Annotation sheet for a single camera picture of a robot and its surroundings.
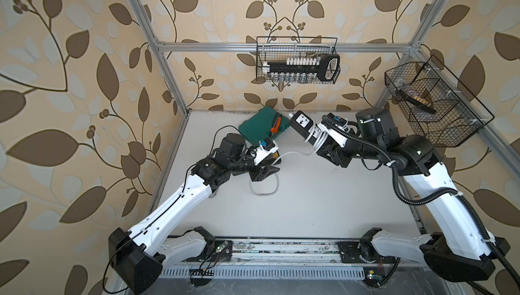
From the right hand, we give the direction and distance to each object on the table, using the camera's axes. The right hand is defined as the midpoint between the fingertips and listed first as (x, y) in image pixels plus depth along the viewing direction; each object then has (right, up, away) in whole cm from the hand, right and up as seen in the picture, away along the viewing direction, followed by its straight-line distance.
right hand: (323, 145), depth 64 cm
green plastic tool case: (-18, +9, +55) cm, 59 cm away
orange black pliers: (-14, +5, +42) cm, 45 cm away
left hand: (-16, -5, +7) cm, 18 cm away
